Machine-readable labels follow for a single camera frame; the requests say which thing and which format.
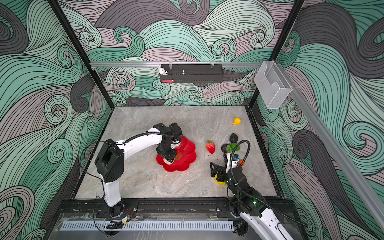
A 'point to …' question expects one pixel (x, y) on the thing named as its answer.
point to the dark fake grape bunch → (225, 159)
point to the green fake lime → (233, 145)
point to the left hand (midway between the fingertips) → (169, 157)
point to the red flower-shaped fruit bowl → (185, 155)
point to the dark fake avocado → (233, 138)
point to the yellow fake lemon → (221, 183)
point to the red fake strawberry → (210, 146)
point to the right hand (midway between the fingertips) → (218, 165)
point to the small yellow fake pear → (237, 121)
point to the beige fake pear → (167, 162)
